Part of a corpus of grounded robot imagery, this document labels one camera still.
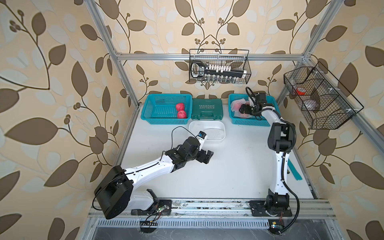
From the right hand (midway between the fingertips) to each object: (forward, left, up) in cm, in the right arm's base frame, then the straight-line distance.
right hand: (246, 110), depth 110 cm
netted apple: (-3, +7, -1) cm, 8 cm away
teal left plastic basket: (+9, +66, -5) cm, 66 cm away
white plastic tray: (-15, +38, +2) cm, 41 cm away
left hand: (-35, +33, +8) cm, 49 cm away
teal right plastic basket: (-12, 0, +1) cm, 12 cm away
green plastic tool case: (+2, +29, 0) cm, 29 cm away
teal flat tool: (-46, -19, -6) cm, 50 cm away
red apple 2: (+4, +50, +2) cm, 50 cm away
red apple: (-3, +48, +1) cm, 48 cm away
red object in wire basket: (-13, -21, +26) cm, 36 cm away
